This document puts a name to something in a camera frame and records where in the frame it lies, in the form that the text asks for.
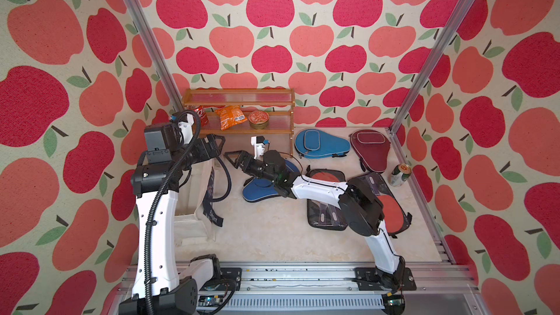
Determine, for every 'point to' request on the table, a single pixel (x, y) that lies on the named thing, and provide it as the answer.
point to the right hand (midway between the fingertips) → (229, 160)
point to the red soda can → (203, 118)
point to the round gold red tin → (259, 119)
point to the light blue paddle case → (312, 143)
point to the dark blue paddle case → (261, 188)
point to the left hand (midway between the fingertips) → (214, 144)
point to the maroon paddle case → (373, 148)
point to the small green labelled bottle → (399, 175)
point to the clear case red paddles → (322, 215)
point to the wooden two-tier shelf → (267, 111)
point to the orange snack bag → (231, 115)
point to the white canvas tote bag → (193, 227)
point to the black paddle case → (395, 216)
